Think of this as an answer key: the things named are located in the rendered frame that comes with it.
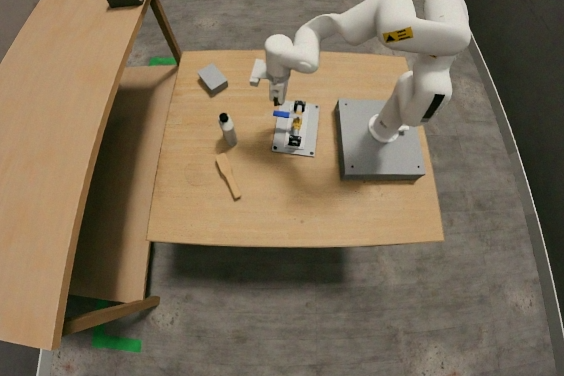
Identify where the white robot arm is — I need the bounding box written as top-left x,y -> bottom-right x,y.
250,0 -> 471,143

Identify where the white bottle with black cap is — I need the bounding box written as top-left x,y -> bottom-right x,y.
218,113 -> 238,146

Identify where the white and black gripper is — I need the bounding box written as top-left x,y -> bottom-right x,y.
269,77 -> 290,107

